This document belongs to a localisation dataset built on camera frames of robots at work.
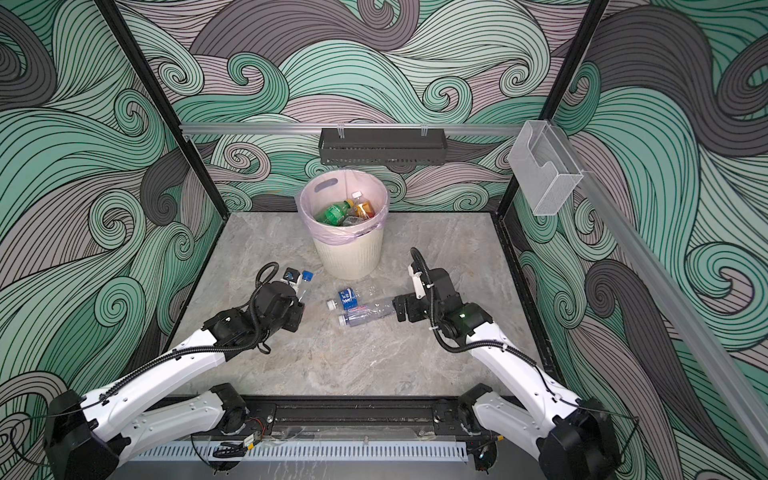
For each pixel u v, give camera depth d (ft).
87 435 1.23
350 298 2.95
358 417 2.45
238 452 2.34
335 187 3.14
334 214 3.03
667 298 1.71
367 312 2.96
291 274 2.24
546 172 2.55
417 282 2.33
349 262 3.01
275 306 1.91
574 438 1.22
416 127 3.06
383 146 3.10
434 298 1.93
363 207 3.19
